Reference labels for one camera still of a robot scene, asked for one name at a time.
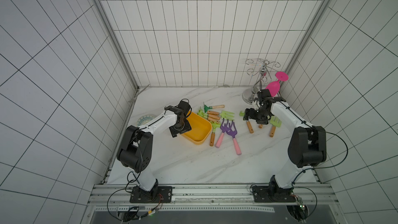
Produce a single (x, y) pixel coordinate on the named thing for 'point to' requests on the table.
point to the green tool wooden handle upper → (208, 112)
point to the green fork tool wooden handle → (225, 115)
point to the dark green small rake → (205, 108)
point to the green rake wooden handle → (214, 124)
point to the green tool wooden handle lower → (213, 120)
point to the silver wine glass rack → (263, 69)
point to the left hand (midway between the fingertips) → (181, 134)
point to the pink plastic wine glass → (274, 86)
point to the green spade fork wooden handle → (250, 126)
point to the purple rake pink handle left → (224, 128)
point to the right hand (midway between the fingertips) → (245, 118)
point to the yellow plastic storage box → (201, 129)
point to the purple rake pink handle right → (231, 129)
